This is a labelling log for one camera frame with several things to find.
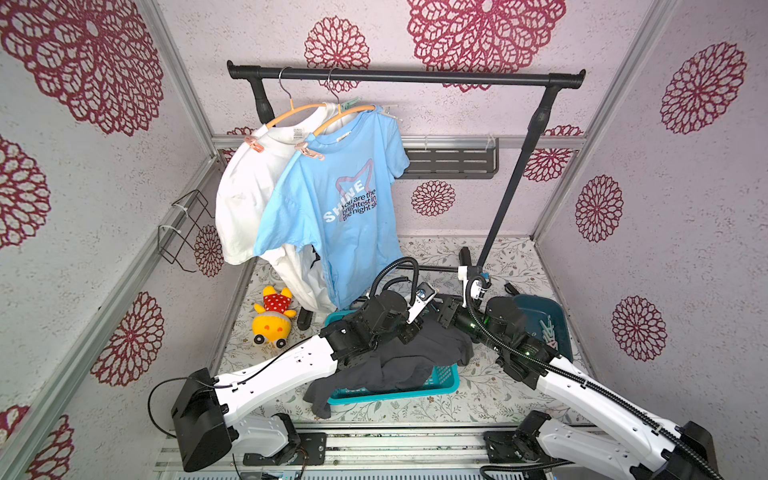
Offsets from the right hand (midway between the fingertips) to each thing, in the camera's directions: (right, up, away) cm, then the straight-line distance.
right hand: (424, 294), depth 69 cm
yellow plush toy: (-43, -11, +20) cm, 48 cm away
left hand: (-1, -4, +5) cm, 6 cm away
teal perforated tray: (+7, -25, +12) cm, 29 cm away
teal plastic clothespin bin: (+42, -8, +32) cm, 53 cm away
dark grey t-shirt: (-3, -19, +8) cm, 21 cm away
